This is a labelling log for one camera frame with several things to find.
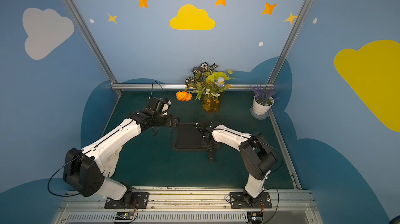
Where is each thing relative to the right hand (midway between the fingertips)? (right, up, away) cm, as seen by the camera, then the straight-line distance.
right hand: (210, 144), depth 91 cm
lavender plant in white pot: (+35, +27, +8) cm, 45 cm away
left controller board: (-42, -29, -20) cm, 54 cm away
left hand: (-21, +17, -7) cm, 28 cm away
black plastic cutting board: (-14, +3, +7) cm, 17 cm away
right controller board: (+20, -30, -20) cm, 41 cm away
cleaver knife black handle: (0, -5, -4) cm, 7 cm away
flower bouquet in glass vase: (-2, +37, +9) cm, 38 cm away
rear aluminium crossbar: (-65, +38, +30) cm, 81 cm away
